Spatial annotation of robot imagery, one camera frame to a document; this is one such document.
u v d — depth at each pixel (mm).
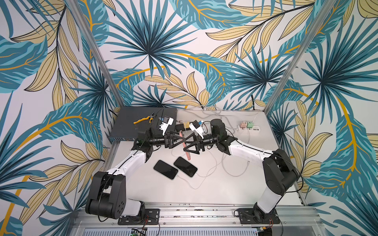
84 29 737
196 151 692
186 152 700
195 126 693
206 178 871
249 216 730
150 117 1057
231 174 879
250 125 1034
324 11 697
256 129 1061
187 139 780
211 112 1207
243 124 1027
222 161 931
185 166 1099
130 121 1088
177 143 689
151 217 733
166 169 880
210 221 733
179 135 694
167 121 689
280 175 469
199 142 684
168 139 674
